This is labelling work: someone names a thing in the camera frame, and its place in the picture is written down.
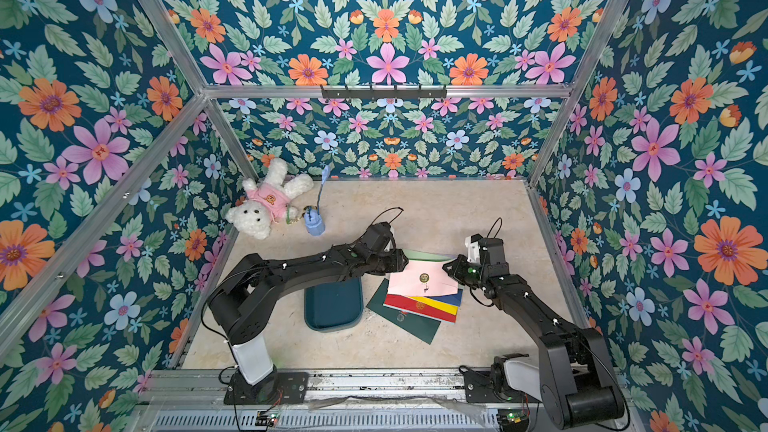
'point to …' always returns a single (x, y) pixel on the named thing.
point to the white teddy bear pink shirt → (267, 203)
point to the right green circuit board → (513, 420)
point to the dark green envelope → (421, 327)
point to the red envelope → (414, 306)
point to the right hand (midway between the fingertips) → (444, 265)
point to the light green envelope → (426, 255)
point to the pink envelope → (425, 278)
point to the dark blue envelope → (453, 299)
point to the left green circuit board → (265, 418)
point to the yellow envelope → (444, 306)
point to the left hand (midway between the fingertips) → (409, 260)
